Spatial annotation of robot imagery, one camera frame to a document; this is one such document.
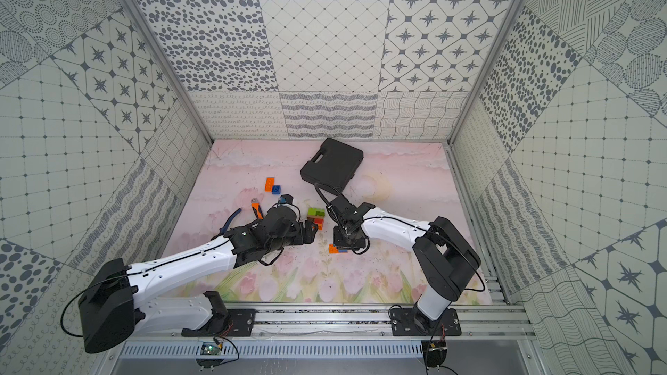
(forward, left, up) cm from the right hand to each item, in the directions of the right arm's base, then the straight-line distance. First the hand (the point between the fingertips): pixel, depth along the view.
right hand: (345, 250), depth 87 cm
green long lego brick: (+13, +11, +3) cm, 17 cm away
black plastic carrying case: (+35, +6, +4) cm, 35 cm away
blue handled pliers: (+8, +44, 0) cm, 45 cm away
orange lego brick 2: (+8, +9, +2) cm, 12 cm away
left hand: (+1, +9, +12) cm, 15 cm away
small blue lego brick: (0, +1, -1) cm, 1 cm away
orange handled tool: (+15, +34, 0) cm, 37 cm away
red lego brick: (+11, +10, 0) cm, 15 cm away
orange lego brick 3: (0, +4, 0) cm, 4 cm away
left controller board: (-28, +38, -2) cm, 47 cm away
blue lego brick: (+25, +29, 0) cm, 38 cm away
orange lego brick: (+28, +33, 0) cm, 43 cm away
